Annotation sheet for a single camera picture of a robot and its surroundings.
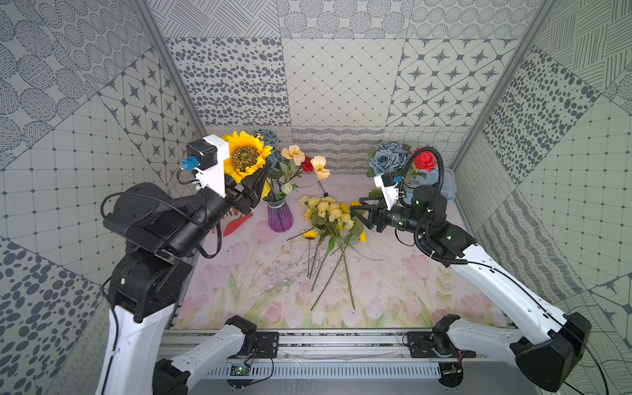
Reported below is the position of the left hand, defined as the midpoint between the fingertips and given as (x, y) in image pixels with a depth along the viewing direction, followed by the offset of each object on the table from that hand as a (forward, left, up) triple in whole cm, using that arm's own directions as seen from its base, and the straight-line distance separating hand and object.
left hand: (259, 155), depth 42 cm
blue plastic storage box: (+42, -56, -46) cm, 84 cm away
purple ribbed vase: (+26, +9, -54) cm, 61 cm away
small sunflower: (+18, -4, -55) cm, 58 cm away
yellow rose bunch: (+13, -10, -59) cm, 62 cm away
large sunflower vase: (+20, -14, -51) cm, 56 cm away
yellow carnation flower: (+18, -26, -56) cm, 64 cm away
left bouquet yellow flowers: (+24, +1, -24) cm, 34 cm away
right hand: (+9, -20, -26) cm, 34 cm away
